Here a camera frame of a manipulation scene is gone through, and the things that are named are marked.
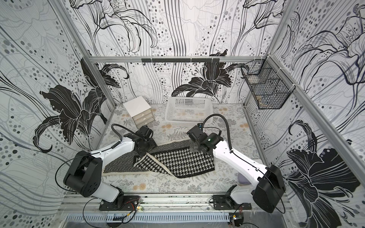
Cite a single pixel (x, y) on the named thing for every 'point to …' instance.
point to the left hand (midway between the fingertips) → (153, 150)
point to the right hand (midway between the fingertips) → (201, 143)
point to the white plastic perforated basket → (187, 111)
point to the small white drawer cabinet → (140, 111)
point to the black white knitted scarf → (177, 158)
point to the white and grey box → (242, 180)
